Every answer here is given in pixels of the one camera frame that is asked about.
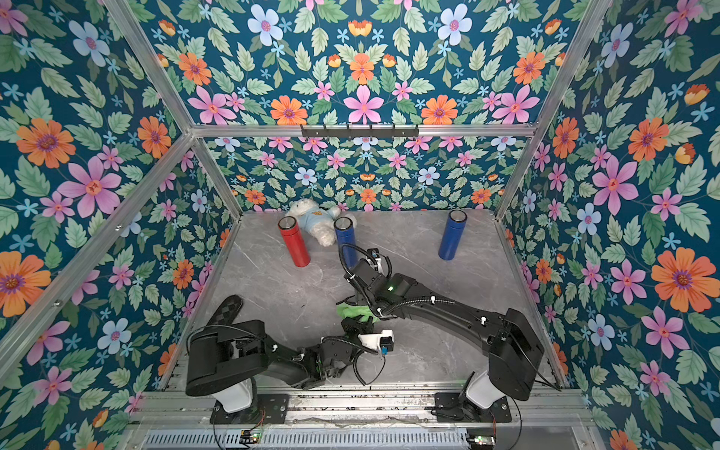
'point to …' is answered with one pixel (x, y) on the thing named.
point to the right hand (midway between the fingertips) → (372, 285)
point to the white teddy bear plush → (316, 219)
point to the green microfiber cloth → (348, 310)
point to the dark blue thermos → (345, 234)
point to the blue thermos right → (453, 234)
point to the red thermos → (294, 240)
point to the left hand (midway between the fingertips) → (371, 306)
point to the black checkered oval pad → (227, 310)
